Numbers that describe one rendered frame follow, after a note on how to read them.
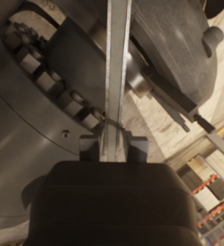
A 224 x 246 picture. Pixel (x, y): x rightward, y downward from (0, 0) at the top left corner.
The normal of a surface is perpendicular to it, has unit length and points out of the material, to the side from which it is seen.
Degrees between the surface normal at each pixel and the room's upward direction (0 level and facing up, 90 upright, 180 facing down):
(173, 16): 37
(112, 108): 49
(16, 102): 55
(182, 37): 30
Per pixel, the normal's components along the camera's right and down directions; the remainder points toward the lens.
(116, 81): 0.00, 0.25
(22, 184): 0.30, 0.54
